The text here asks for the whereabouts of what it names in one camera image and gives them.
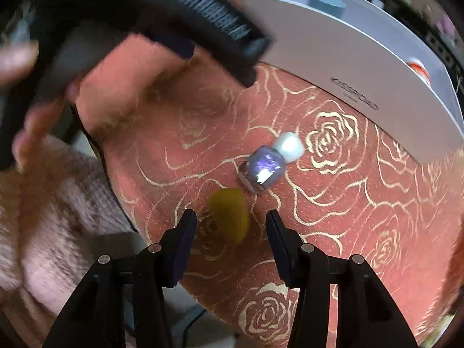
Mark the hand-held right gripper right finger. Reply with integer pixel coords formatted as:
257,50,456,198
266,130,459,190
266,209,419,348

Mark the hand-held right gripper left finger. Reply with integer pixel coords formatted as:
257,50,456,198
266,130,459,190
41,208,198,348

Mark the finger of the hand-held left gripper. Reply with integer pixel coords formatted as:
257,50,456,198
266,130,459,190
145,25,257,88

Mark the black cylindrical bottle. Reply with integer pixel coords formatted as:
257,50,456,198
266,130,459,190
159,0,271,64

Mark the yellow makeup sponge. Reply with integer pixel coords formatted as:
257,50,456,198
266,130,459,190
206,188,251,245

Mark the purple nail polish bottle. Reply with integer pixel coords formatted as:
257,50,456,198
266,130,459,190
237,132,305,193

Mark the white cardboard box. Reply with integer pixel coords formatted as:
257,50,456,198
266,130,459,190
239,0,464,164

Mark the toothpick jar with blue lid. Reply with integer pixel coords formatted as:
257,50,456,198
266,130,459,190
306,0,346,19

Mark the white pill bottle red label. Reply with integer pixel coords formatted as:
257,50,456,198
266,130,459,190
407,57,432,85

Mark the person's left hand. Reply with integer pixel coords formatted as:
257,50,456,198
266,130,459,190
0,41,82,169

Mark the orange rose patterned tablecloth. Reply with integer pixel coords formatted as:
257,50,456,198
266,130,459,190
74,40,464,347

